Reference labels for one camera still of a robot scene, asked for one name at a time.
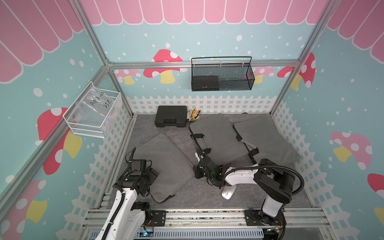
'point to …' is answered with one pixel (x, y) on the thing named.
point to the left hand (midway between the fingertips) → (153, 180)
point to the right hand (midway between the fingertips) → (192, 168)
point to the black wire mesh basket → (222, 73)
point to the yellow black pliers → (194, 114)
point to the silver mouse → (228, 191)
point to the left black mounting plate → (159, 217)
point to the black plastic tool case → (171, 115)
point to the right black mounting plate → (256, 217)
